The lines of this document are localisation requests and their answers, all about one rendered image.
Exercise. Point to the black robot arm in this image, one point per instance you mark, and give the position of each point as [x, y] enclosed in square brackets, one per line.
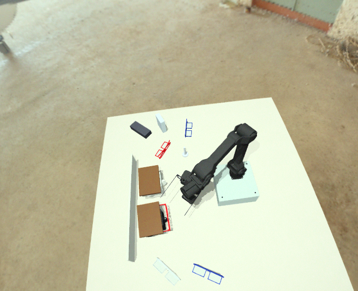
[241, 136]

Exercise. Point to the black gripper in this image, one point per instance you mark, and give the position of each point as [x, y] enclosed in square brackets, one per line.
[193, 198]

